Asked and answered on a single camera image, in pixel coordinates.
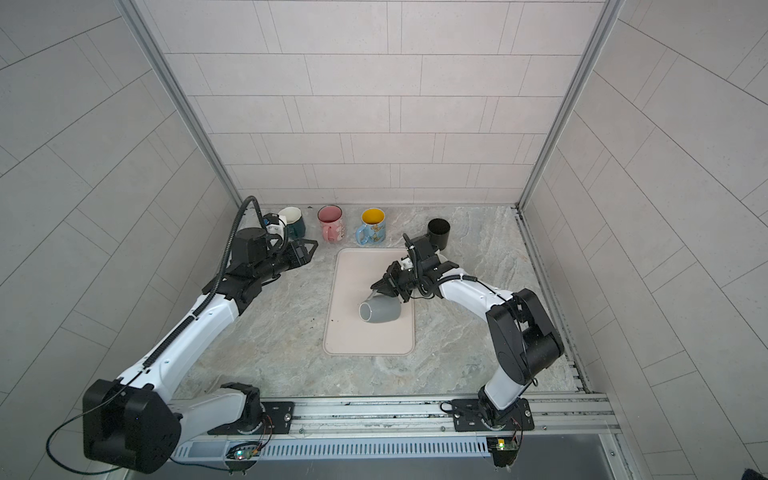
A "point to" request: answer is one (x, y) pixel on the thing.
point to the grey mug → (380, 309)
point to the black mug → (438, 232)
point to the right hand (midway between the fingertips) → (370, 287)
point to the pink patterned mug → (332, 225)
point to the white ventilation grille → (350, 446)
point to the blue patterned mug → (372, 231)
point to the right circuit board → (504, 450)
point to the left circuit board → (244, 451)
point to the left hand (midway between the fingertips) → (319, 240)
